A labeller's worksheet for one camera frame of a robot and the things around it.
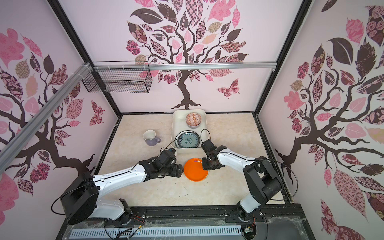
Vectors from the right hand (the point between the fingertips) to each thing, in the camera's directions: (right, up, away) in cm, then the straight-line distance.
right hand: (206, 165), depth 90 cm
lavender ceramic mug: (-38, +17, +12) cm, 43 cm away
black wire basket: (-56, +56, +5) cm, 80 cm away
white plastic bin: (-19, +25, +24) cm, 40 cm away
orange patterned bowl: (-8, +29, +20) cm, 36 cm away
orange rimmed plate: (-8, -2, -4) cm, 9 cm away
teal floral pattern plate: (-12, +15, +14) cm, 24 cm away
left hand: (-17, -2, -6) cm, 18 cm away
